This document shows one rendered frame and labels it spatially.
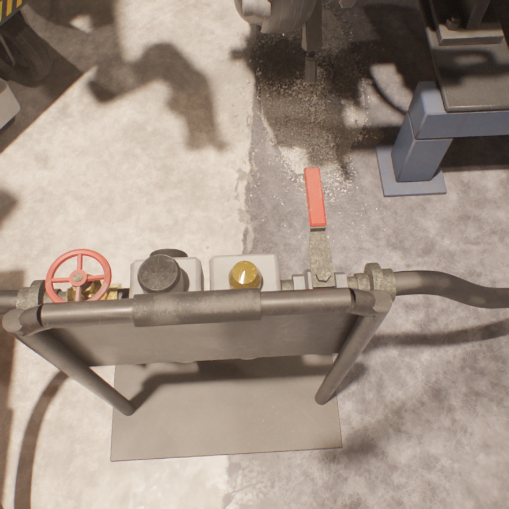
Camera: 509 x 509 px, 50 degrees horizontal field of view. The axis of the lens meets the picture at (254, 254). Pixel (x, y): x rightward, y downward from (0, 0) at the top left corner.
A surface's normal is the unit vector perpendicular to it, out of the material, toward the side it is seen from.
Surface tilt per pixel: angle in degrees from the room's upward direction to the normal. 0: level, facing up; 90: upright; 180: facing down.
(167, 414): 0
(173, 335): 90
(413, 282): 16
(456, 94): 0
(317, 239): 0
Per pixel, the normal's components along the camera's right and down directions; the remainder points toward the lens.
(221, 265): 0.00, -0.42
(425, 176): 0.06, 0.91
